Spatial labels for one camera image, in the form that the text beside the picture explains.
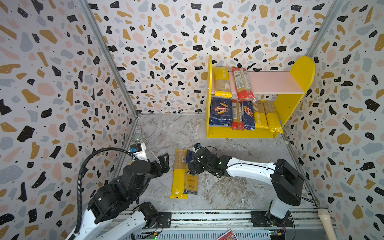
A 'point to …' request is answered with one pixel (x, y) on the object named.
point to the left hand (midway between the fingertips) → (161, 156)
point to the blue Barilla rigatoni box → (221, 112)
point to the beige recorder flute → (326, 220)
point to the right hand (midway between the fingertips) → (191, 162)
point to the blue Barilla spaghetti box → (248, 115)
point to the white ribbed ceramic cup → (138, 138)
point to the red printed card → (229, 235)
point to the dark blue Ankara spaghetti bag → (191, 180)
